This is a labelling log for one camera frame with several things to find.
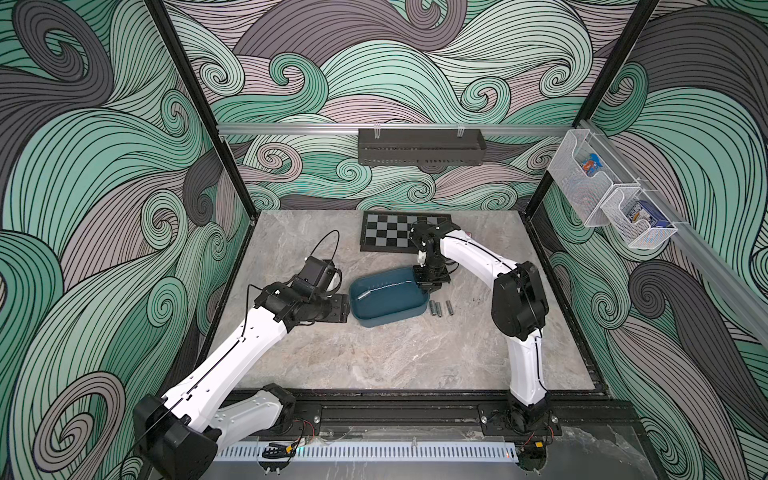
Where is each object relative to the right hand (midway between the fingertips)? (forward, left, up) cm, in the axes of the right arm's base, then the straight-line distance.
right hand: (428, 290), depth 91 cm
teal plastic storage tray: (+2, +12, -7) cm, 14 cm away
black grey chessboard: (+27, +11, -3) cm, 29 cm away
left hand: (-10, +26, +11) cm, 30 cm away
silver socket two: (-3, -7, -6) cm, 10 cm away
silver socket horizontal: (-4, -3, -6) cm, 7 cm away
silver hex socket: (-2, -2, -5) cm, 6 cm away
